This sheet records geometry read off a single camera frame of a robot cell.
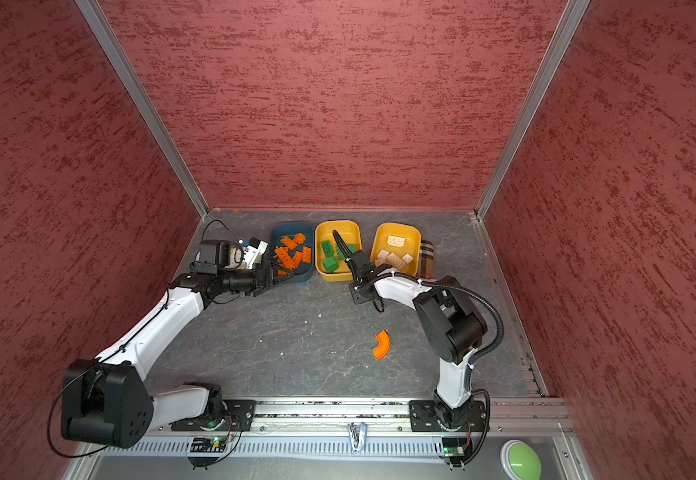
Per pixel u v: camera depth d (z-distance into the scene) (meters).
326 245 1.09
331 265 0.99
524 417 0.76
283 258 1.03
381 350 0.85
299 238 1.10
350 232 1.08
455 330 0.49
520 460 0.67
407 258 1.06
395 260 1.03
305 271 0.95
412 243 1.10
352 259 0.77
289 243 1.10
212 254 0.64
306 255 1.04
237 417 0.73
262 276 0.70
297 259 1.04
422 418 0.74
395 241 1.10
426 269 1.00
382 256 1.05
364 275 0.74
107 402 0.40
